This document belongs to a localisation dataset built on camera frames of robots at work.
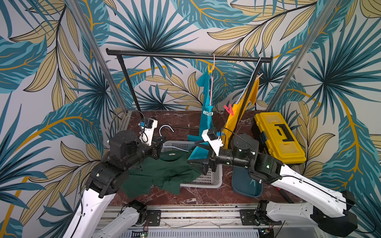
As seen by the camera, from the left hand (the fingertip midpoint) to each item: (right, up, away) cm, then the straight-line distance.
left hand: (163, 141), depth 60 cm
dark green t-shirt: (-1, -17, +17) cm, 25 cm away
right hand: (+11, -3, -5) cm, 13 cm away
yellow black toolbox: (+59, 0, +26) cm, 65 cm away
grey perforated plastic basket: (+23, -25, +26) cm, 43 cm away
